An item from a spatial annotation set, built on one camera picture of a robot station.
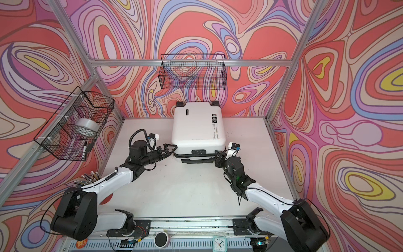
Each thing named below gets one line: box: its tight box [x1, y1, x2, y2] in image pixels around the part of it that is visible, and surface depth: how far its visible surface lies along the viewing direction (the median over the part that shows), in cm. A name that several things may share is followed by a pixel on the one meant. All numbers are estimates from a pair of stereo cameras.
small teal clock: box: [211, 235, 228, 252], surface depth 69 cm
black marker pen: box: [81, 140, 87, 160], surface depth 74 cm
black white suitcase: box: [171, 100, 226, 164], surface depth 89 cm
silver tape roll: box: [74, 118, 101, 138], surface depth 74 cm
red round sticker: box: [76, 238, 89, 249], surface depth 71 cm
